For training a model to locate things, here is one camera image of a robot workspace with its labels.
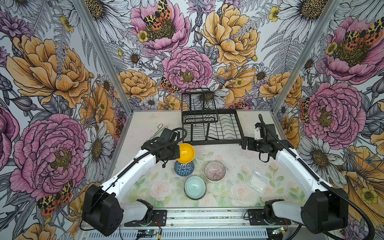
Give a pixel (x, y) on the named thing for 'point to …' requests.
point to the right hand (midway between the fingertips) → (248, 148)
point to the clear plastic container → (258, 183)
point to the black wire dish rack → (203, 124)
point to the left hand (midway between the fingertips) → (175, 158)
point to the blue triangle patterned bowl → (184, 169)
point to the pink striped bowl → (215, 171)
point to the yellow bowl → (187, 153)
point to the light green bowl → (195, 187)
